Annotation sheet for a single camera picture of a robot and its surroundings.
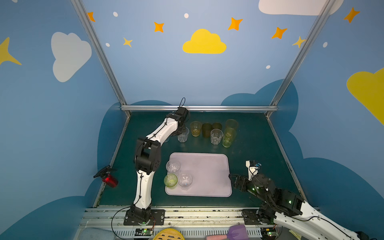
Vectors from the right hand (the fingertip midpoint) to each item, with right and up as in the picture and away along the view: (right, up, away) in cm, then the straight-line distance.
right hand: (235, 174), depth 75 cm
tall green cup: (+3, +18, +24) cm, 30 cm away
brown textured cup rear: (-5, +25, +30) cm, 40 cm away
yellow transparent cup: (-20, +25, +35) cm, 47 cm away
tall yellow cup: (+4, +27, +24) cm, 36 cm away
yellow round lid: (-33, -25, -7) cm, 42 cm away
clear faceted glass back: (-29, +17, +30) cm, 45 cm away
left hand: (-30, +22, +24) cm, 44 cm away
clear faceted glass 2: (-26, -7, +11) cm, 30 cm away
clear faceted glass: (-34, 0, +14) cm, 36 cm away
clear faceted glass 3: (-5, +18, +30) cm, 35 cm away
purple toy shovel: (-1, -26, -4) cm, 27 cm away
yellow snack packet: (+28, -27, -6) cm, 40 cm away
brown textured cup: (-12, +24, +29) cm, 39 cm away
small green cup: (-35, -7, +11) cm, 37 cm away
